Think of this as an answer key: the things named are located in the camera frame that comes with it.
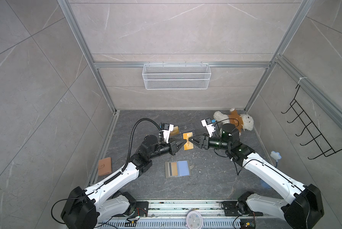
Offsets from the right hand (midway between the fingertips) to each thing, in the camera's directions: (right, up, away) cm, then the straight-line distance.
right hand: (192, 139), depth 70 cm
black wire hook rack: (+55, +2, -8) cm, 56 cm away
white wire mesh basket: (-7, +42, +30) cm, 52 cm away
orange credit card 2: (-9, -20, +16) cm, 27 cm away
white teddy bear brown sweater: (+41, +9, +34) cm, 54 cm away
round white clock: (+1, -39, -2) cm, 39 cm away
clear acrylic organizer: (-1, +4, +28) cm, 28 cm away
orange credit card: (-8, +3, +26) cm, 28 cm away
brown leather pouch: (-53, -19, +17) cm, 59 cm away
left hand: (-3, 0, -3) cm, 4 cm away
